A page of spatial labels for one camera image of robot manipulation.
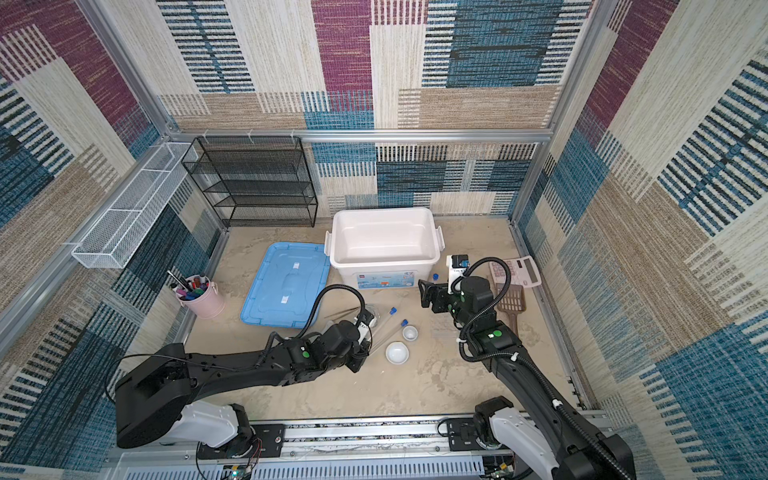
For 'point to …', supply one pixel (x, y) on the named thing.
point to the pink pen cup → (209, 305)
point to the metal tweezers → (347, 310)
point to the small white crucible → (410, 333)
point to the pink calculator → (523, 272)
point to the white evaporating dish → (397, 353)
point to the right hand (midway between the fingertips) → (434, 284)
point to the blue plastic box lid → (287, 285)
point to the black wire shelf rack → (255, 181)
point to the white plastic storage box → (384, 248)
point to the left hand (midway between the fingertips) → (370, 340)
